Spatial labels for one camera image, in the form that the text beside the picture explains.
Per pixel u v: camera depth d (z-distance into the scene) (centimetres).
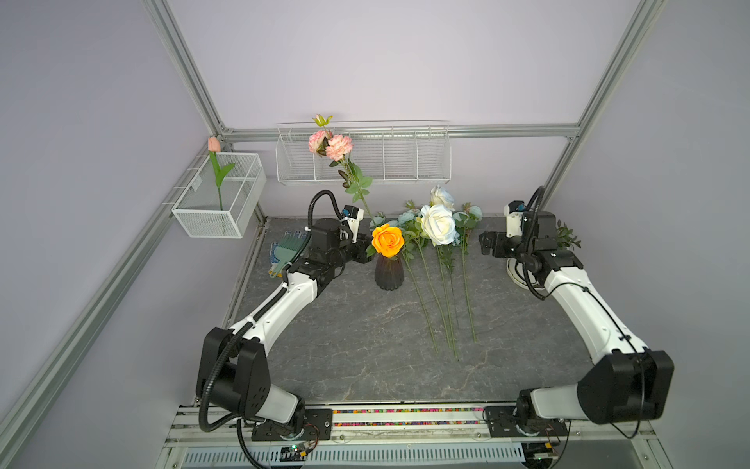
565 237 87
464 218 113
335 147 74
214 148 85
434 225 59
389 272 93
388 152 102
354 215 71
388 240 66
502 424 74
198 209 81
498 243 74
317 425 74
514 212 72
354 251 72
